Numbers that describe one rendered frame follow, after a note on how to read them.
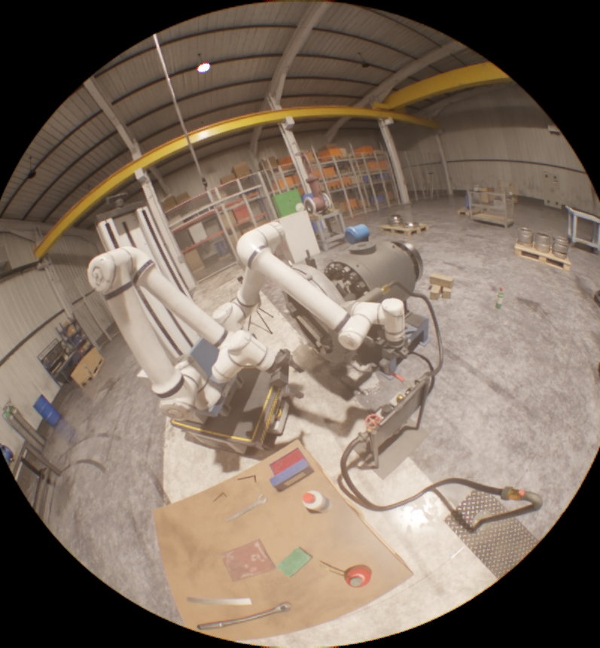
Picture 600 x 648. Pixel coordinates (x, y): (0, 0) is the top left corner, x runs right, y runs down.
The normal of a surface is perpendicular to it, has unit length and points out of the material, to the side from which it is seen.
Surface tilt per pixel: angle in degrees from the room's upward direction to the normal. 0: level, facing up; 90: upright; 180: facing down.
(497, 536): 0
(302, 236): 90
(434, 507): 0
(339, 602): 0
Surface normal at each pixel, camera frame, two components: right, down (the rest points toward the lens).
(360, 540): -0.32, -0.80
